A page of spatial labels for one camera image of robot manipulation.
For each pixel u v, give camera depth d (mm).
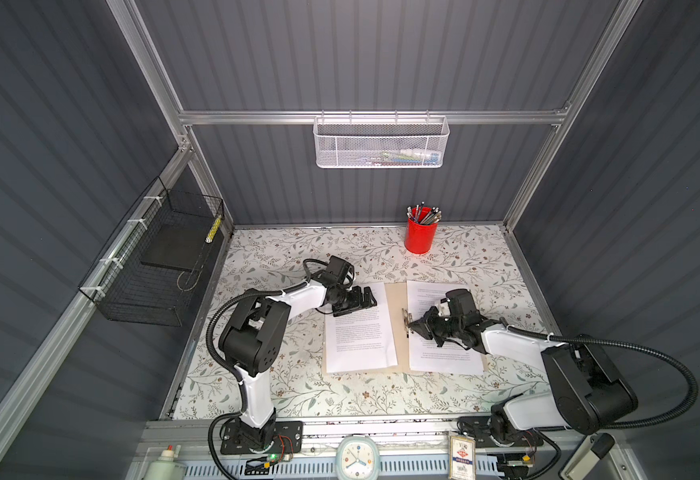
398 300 968
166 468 641
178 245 771
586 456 678
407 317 937
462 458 693
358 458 683
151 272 723
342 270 794
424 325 793
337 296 784
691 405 411
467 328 702
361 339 907
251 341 504
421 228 1086
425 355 867
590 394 436
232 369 509
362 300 861
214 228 813
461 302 717
